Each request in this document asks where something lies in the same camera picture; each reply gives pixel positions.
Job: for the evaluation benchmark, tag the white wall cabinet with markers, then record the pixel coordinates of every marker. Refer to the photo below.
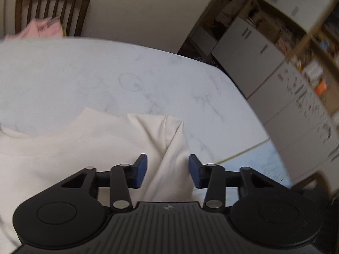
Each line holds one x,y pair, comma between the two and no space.
296,2

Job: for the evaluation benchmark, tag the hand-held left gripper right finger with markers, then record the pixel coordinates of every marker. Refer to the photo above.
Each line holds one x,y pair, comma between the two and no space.
196,172

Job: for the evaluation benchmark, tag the pink clothing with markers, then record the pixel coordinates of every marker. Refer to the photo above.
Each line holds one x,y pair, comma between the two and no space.
39,29

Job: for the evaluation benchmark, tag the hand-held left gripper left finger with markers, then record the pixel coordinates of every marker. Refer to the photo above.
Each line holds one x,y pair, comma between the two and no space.
140,171

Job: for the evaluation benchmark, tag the cluttered open shelf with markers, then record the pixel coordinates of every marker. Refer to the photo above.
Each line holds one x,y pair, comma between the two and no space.
267,25

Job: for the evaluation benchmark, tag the white cabinet with stickers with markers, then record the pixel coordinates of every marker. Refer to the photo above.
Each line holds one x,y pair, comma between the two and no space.
246,47

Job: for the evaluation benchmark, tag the white printed sweatshirt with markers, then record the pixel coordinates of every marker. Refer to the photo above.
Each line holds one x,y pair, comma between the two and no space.
79,148

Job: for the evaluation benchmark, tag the slatted wooden chair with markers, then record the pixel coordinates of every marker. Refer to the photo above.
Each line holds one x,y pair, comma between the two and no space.
79,0

